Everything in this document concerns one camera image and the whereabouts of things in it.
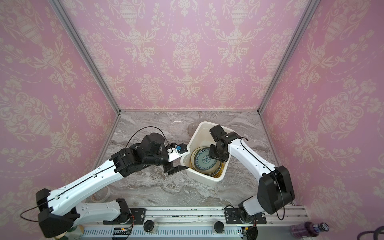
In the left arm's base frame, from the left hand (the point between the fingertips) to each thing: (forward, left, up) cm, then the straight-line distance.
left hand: (185, 158), depth 66 cm
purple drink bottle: (-24, -54, -18) cm, 61 cm away
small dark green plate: (+9, -9, -19) cm, 23 cm away
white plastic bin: (+24, -8, -17) cm, 30 cm away
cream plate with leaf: (+2, -14, -19) cm, 24 cm away
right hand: (+9, -15, -15) cm, 23 cm away
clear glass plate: (+38, -2, -25) cm, 45 cm away
